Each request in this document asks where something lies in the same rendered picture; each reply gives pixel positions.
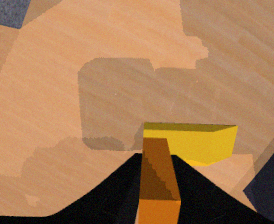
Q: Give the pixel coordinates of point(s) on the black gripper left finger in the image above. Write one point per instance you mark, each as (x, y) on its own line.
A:
(113, 201)

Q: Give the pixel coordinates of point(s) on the grey-blue ramp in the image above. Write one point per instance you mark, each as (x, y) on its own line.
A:
(260, 191)

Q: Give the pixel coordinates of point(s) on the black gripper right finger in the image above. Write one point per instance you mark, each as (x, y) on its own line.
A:
(204, 203)

